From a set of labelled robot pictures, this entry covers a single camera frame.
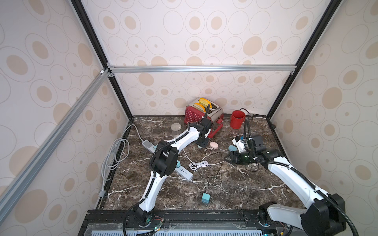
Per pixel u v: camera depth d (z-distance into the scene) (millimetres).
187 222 729
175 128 942
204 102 1000
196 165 901
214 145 1009
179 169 875
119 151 1052
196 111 992
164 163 583
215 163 931
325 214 385
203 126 742
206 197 794
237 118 1060
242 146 734
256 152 618
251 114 1206
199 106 977
